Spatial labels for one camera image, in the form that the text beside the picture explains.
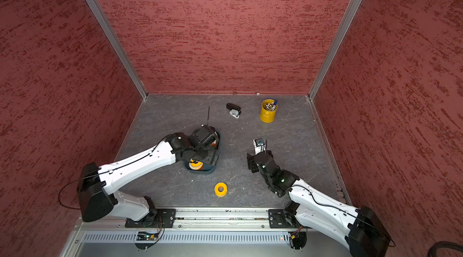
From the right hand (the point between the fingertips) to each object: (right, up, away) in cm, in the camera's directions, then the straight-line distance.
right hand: (254, 156), depth 83 cm
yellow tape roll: (-28, -5, +2) cm, 28 cm away
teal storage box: (-19, +1, -15) cm, 24 cm away
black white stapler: (-10, +21, +26) cm, 35 cm away
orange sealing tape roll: (-16, +10, -21) cm, 28 cm away
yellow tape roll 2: (-16, -17, -3) cm, 23 cm away
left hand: (-21, 0, -5) cm, 22 cm away
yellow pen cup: (+10, +22, +16) cm, 29 cm away
